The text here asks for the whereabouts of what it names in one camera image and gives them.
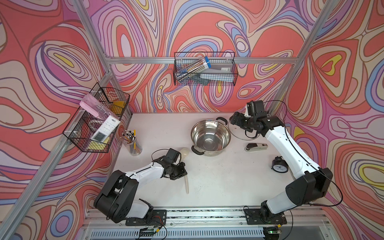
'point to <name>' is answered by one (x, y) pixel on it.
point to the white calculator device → (106, 129)
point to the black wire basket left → (92, 128)
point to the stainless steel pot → (210, 137)
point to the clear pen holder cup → (132, 145)
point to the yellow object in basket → (117, 107)
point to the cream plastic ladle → (184, 153)
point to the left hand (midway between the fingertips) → (188, 173)
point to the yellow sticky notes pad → (98, 146)
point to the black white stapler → (256, 146)
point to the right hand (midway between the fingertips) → (235, 124)
